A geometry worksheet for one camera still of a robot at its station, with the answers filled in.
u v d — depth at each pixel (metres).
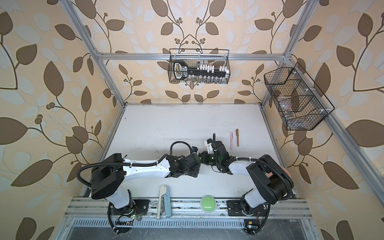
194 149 0.77
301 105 0.73
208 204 0.74
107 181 0.44
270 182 0.44
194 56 0.90
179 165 0.62
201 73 0.83
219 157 0.71
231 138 1.02
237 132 1.02
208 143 0.84
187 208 0.75
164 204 0.73
